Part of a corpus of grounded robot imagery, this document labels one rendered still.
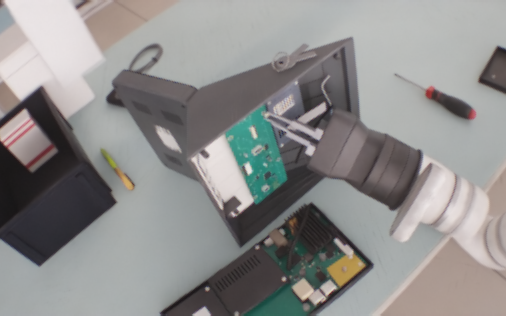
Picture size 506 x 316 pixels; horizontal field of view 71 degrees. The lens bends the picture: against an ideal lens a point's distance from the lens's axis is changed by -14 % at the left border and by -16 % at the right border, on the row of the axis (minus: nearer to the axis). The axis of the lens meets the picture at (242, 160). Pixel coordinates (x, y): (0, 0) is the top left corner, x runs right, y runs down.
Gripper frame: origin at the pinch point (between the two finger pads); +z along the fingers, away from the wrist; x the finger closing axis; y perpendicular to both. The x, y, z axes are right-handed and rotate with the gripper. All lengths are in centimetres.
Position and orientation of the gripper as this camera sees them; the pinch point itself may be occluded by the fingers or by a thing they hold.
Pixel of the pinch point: (266, 115)
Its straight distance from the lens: 46.1
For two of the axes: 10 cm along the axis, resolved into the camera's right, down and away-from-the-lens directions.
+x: 3.7, -8.4, -3.9
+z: -8.8, -4.5, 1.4
